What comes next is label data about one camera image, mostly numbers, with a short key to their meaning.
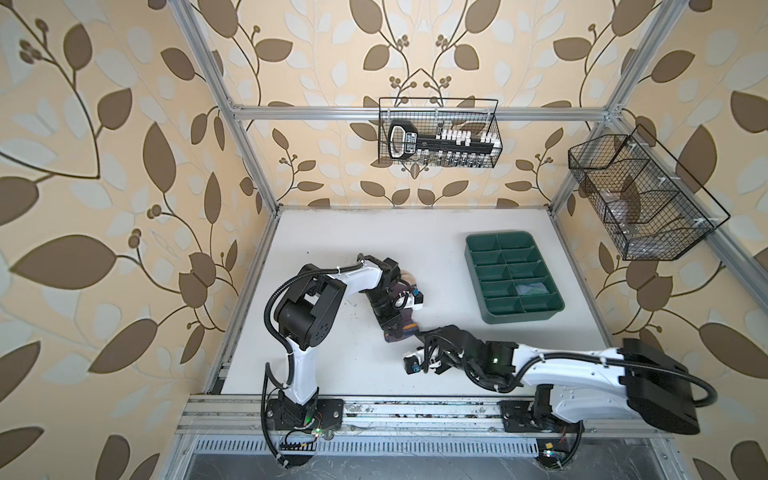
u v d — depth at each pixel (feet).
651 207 2.40
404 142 2.77
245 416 2.48
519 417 2.42
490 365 1.92
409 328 2.84
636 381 1.39
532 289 3.00
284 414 2.27
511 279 3.06
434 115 2.96
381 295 2.58
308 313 1.68
